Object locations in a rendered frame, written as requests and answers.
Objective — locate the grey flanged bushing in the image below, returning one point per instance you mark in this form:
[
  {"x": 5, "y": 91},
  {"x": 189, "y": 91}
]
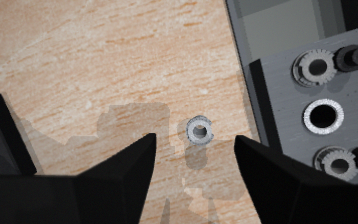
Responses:
[{"x": 199, "y": 136}]

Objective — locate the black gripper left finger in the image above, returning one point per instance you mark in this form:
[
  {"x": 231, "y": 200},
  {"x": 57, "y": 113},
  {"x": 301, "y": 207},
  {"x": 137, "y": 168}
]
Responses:
[{"x": 118, "y": 198}]

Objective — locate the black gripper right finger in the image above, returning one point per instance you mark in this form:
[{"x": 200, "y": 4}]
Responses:
[{"x": 286, "y": 191}]

